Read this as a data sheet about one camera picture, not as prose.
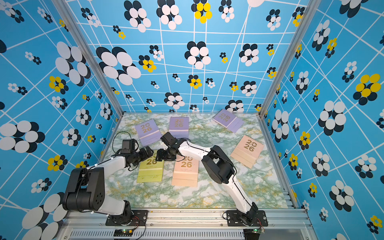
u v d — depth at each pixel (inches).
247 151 38.0
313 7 26.6
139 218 28.5
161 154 32.5
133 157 29.7
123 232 28.4
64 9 27.4
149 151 35.3
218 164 22.4
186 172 35.0
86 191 17.3
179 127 42.8
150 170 35.0
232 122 44.5
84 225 28.9
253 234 27.2
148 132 42.6
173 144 29.0
